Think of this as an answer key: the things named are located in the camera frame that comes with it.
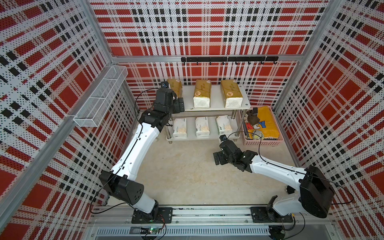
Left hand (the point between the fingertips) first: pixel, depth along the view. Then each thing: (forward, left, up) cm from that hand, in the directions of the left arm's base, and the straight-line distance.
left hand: (174, 101), depth 76 cm
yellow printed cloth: (+8, -59, -29) cm, 66 cm away
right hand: (-16, -26, -26) cm, 40 cm away
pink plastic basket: (-5, -49, -27) cm, 57 cm away
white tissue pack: (0, 0, -24) cm, 24 cm away
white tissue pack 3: (+3, -28, -24) cm, 37 cm away
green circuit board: (-52, +12, -35) cm, 64 cm away
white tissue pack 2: (0, -14, -24) cm, 28 cm away
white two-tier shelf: (-3, -22, -2) cm, 22 cm away
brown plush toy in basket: (+11, -50, -27) cm, 58 cm away
